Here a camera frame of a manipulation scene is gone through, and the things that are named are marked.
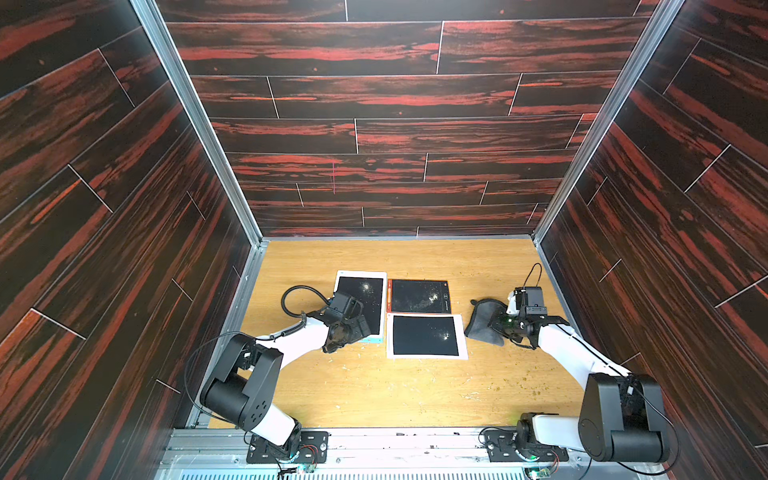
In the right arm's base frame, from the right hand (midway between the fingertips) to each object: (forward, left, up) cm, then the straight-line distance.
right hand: (496, 320), depth 91 cm
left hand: (-5, +43, -3) cm, 43 cm away
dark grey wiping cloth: (+1, +3, +2) cm, 4 cm away
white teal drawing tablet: (+13, +41, -4) cm, 43 cm away
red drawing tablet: (+11, +24, -4) cm, 26 cm away
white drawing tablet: (-4, +21, -5) cm, 22 cm away
